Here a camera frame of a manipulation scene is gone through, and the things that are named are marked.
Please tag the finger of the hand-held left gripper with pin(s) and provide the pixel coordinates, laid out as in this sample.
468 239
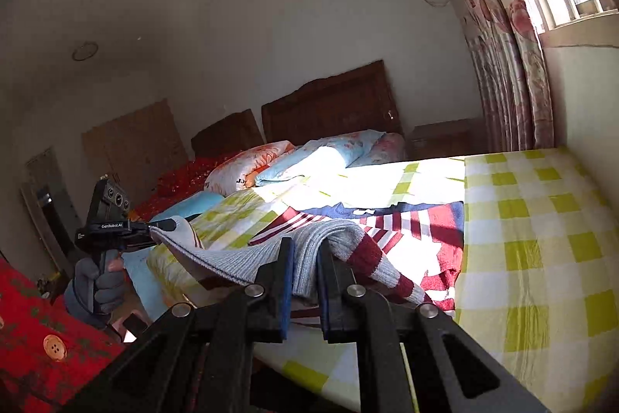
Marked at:
163 225

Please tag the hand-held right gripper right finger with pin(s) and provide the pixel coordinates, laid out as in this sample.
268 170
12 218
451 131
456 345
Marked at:
323 297

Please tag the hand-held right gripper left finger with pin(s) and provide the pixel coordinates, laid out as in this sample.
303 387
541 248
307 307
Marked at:
289 287

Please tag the red white striped knit sweater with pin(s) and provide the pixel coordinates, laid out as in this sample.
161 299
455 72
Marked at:
319 243

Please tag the person's left hand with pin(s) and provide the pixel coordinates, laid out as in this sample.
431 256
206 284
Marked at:
87 287

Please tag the plain light blue pillow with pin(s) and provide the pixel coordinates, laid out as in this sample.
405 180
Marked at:
193 205

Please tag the red patterned blanket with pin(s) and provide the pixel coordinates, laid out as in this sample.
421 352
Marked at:
179 185

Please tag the grey door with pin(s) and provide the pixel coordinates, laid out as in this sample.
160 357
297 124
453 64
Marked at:
48 200

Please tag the light wooden wardrobe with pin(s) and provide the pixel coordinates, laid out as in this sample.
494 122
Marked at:
135 147

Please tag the orange floral pillow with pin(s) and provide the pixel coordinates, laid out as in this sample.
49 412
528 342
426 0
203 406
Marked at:
242 166

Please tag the small dark wooden headboard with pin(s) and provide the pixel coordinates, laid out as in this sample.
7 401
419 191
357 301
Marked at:
225 135

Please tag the person's red floral jacket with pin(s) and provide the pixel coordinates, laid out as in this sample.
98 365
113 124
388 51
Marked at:
29 335

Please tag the light blue floral quilt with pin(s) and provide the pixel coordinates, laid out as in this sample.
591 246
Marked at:
319 156

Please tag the round ceiling lamp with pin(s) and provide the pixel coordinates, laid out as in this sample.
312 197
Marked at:
84 51

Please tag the large dark wooden headboard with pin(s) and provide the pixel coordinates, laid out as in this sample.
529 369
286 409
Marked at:
333 103

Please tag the wooden nightstand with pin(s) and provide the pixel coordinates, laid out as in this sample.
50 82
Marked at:
445 137

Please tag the yellow checked bed sheet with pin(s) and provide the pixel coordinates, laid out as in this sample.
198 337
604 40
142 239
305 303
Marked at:
532 248

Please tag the pink floral curtain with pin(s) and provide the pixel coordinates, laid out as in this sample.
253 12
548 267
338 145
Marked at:
508 55

